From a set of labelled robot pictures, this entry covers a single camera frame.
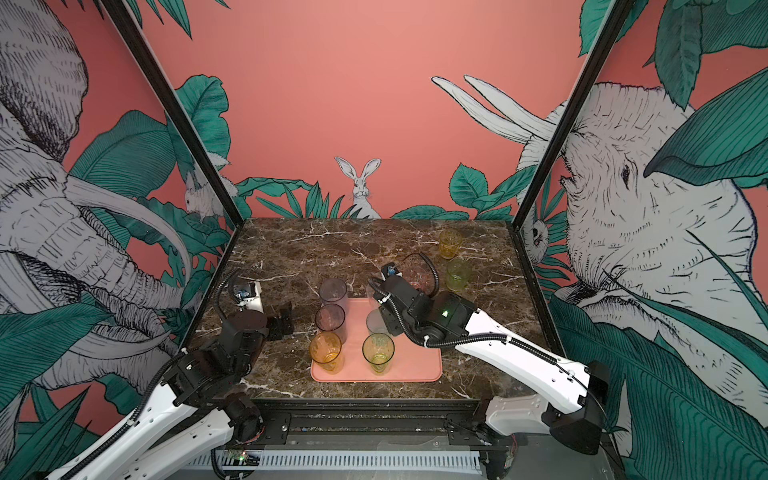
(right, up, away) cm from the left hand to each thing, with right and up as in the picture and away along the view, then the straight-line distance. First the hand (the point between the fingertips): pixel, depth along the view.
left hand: (274, 303), depth 73 cm
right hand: (+29, 0, -3) cm, 29 cm away
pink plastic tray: (+35, -20, +13) cm, 42 cm away
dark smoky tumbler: (+11, -7, +13) cm, 18 cm away
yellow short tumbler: (+50, +16, +32) cm, 61 cm away
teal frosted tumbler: (+24, -8, +11) cm, 28 cm away
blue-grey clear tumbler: (+10, 0, +22) cm, 24 cm away
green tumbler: (+52, +5, +29) cm, 60 cm away
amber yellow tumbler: (+11, -14, +7) cm, 19 cm away
